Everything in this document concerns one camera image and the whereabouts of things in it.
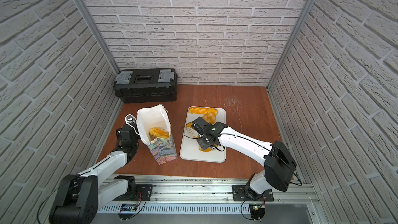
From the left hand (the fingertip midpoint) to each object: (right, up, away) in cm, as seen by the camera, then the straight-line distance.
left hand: (132, 123), depth 87 cm
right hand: (+43, -8, -5) cm, 44 cm away
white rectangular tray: (+34, -16, +1) cm, 37 cm away
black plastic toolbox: (+4, +23, +13) cm, 27 cm away
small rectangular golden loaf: (+34, -4, +1) cm, 35 cm away
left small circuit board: (+4, -38, -14) cm, 41 cm away
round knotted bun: (+46, +2, +12) cm, 47 cm away
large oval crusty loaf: (+43, -15, +1) cm, 46 cm away
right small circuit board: (+67, -38, -17) cm, 79 cm away
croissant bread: (+15, -5, 0) cm, 15 cm away
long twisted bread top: (+36, +7, +16) cm, 40 cm away
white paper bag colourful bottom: (+16, +5, -6) cm, 18 cm away
